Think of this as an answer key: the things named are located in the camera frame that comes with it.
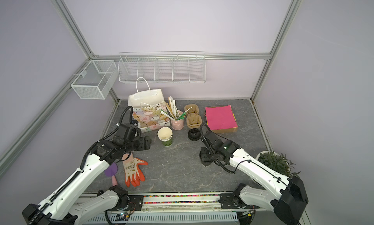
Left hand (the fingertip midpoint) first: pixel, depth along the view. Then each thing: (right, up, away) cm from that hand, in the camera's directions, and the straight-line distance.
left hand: (144, 141), depth 76 cm
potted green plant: (+66, -8, -7) cm, 67 cm away
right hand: (+32, -7, +3) cm, 33 cm away
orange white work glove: (-9, -20, +6) cm, 22 cm away
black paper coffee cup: (+32, -6, -7) cm, 34 cm away
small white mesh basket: (-44, +39, +28) cm, 65 cm away
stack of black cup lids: (+27, +1, +21) cm, 34 cm away
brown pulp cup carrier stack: (+26, +10, +29) cm, 40 cm away
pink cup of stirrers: (+15, +10, +21) cm, 28 cm away
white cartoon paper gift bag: (+1, +18, +7) cm, 19 cm away
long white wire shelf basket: (+4, +47, +24) cm, 53 cm away
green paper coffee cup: (+8, +2, +15) cm, 17 cm away
